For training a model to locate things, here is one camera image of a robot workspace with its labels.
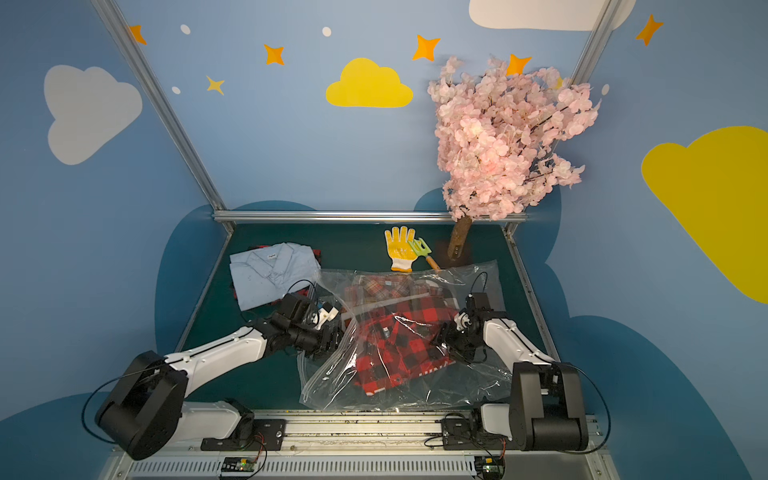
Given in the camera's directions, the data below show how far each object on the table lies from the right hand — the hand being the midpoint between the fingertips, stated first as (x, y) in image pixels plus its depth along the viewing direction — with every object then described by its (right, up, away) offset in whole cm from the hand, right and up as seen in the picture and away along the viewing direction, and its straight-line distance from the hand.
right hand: (443, 345), depth 88 cm
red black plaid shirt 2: (-13, +1, -2) cm, 13 cm away
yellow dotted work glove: (-11, +28, +26) cm, 40 cm away
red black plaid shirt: (-45, +15, +11) cm, 49 cm away
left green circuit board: (-53, -24, -16) cm, 61 cm away
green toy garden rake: (-3, +29, +27) cm, 40 cm away
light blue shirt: (-59, +20, +12) cm, 64 cm away
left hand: (-27, +2, -7) cm, 28 cm away
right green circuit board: (+9, -26, -15) cm, 31 cm away
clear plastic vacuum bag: (-31, -6, -13) cm, 34 cm away
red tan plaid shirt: (-23, +16, +8) cm, 29 cm away
